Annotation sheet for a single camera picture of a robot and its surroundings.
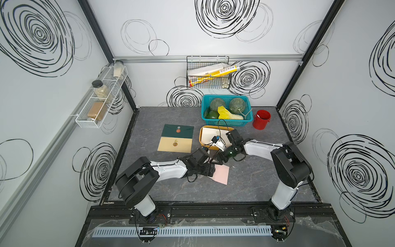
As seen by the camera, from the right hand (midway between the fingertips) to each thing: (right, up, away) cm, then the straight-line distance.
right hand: (213, 159), depth 88 cm
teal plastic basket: (+26, +25, +17) cm, 40 cm away
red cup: (+33, +23, +14) cm, 43 cm away
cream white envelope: (-2, +14, +11) cm, 18 cm away
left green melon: (+3, +35, +21) cm, 41 cm away
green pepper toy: (+1, +27, +17) cm, 32 cm away
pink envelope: (+4, -8, -1) cm, 9 cm away
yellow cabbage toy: (+9, +27, +17) cm, 33 cm away
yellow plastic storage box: (0, +8, -5) cm, 9 cm away
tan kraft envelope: (-24, +7, +11) cm, 28 cm away
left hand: (-3, -6, 0) cm, 6 cm away
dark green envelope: (-23, +16, +18) cm, 33 cm away
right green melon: (+19, +33, +20) cm, 43 cm away
